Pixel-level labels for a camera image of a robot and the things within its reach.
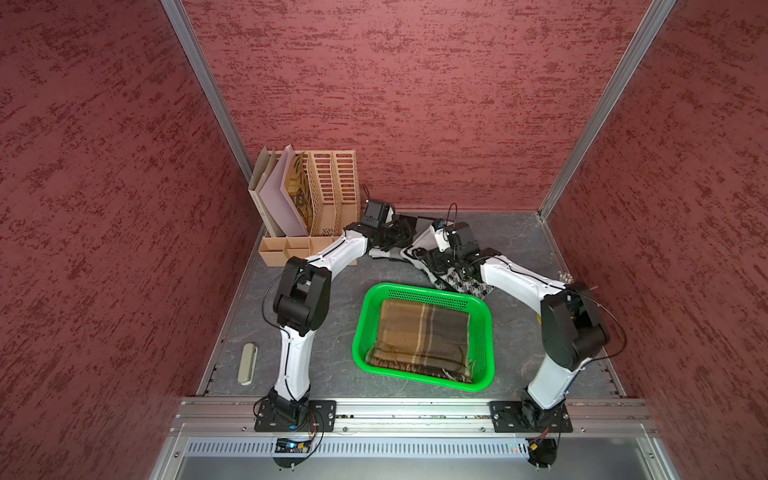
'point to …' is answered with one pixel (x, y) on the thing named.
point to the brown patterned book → (298, 187)
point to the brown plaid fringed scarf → (425, 337)
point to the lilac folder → (280, 214)
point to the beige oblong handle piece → (247, 364)
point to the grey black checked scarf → (421, 223)
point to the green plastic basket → (367, 324)
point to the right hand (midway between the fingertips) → (435, 256)
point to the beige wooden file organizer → (333, 182)
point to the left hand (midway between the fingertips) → (408, 239)
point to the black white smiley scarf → (452, 278)
